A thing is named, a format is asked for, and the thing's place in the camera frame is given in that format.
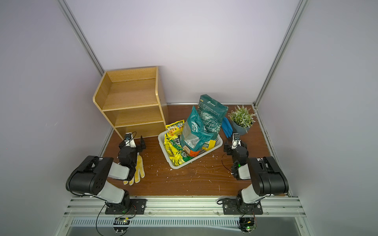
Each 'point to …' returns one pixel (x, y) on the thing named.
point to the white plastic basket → (161, 138)
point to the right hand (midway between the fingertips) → (236, 138)
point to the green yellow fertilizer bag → (211, 112)
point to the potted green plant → (242, 119)
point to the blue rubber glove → (227, 127)
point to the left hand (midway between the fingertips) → (135, 136)
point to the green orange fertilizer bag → (194, 135)
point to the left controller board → (121, 221)
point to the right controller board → (246, 224)
